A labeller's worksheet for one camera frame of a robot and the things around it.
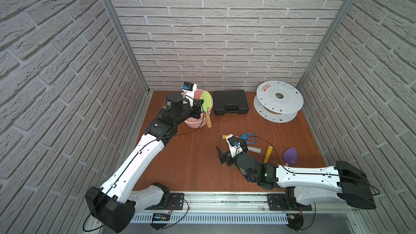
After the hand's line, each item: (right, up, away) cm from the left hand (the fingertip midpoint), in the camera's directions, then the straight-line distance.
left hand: (197, 95), depth 71 cm
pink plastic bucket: (-2, -14, +16) cm, 22 cm away
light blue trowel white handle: (+30, -29, +17) cm, 45 cm away
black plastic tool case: (+19, -2, +38) cm, 43 cm away
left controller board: (-19, -56, +1) cm, 59 cm away
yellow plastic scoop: (+39, -30, +17) cm, 52 cm away
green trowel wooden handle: (+4, -4, +1) cm, 6 cm away
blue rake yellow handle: (+26, -23, +26) cm, 43 cm away
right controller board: (+44, -56, -2) cm, 71 cm away
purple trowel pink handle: (+50, -33, +16) cm, 62 cm away
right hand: (+14, -22, +3) cm, 26 cm away
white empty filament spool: (+48, -2, +30) cm, 57 cm away
